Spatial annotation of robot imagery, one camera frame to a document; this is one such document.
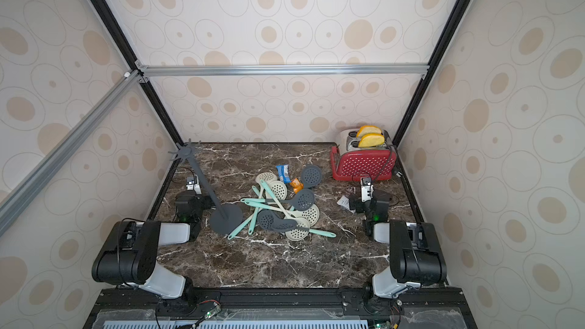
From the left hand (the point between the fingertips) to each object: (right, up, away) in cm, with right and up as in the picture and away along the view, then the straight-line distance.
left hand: (203, 186), depth 93 cm
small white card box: (+59, -8, +4) cm, 59 cm away
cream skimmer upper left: (+25, +3, +10) cm, 27 cm away
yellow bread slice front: (+69, +19, +1) cm, 72 cm away
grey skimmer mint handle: (+36, -15, -6) cm, 39 cm away
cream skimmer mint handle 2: (+43, -11, -1) cm, 45 cm away
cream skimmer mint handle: (+40, -15, -3) cm, 43 cm away
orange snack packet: (+38, -1, +10) cm, 40 cm away
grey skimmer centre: (+41, -6, +2) cm, 41 cm away
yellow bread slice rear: (+69, +24, +4) cm, 73 cm away
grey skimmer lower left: (+26, -13, -2) cm, 29 cm away
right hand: (+66, -2, +1) cm, 66 cm away
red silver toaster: (+72, +10, +2) cm, 72 cm away
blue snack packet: (+32, +4, +13) cm, 35 cm away
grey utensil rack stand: (+9, -13, -2) cm, 16 cm away
